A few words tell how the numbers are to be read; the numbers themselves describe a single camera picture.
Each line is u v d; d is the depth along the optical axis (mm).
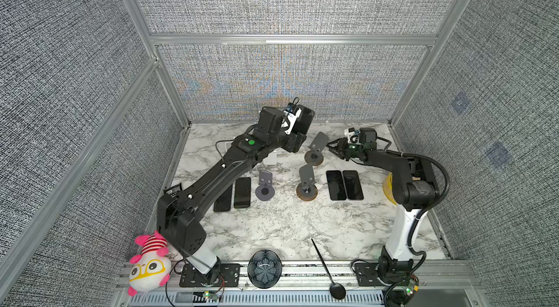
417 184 550
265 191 935
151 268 688
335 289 705
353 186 1001
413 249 605
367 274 732
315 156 1033
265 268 743
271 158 1033
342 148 899
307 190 924
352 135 944
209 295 701
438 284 740
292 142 667
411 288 693
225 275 732
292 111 644
